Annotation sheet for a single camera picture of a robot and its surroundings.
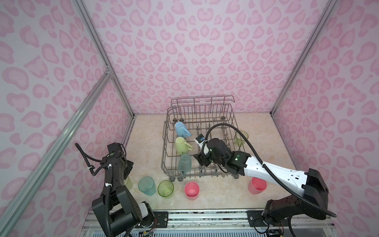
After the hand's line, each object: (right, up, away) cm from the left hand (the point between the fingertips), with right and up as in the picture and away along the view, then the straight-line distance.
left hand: (126, 169), depth 82 cm
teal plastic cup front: (+12, -9, 0) cm, 15 cm away
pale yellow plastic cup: (+3, -5, -5) cm, 8 cm away
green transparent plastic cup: (+22, -11, 0) cm, 24 cm away
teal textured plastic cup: (+32, +3, -1) cm, 33 cm away
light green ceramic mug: (+30, +12, +6) cm, 33 cm away
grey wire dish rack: (+34, +31, +32) cm, 56 cm away
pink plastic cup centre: (+36, -12, 0) cm, 38 cm away
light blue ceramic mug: (+29, +21, +14) cm, 38 cm away
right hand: (+40, +12, -6) cm, 42 cm away
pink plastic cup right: (+73, -10, +1) cm, 74 cm away
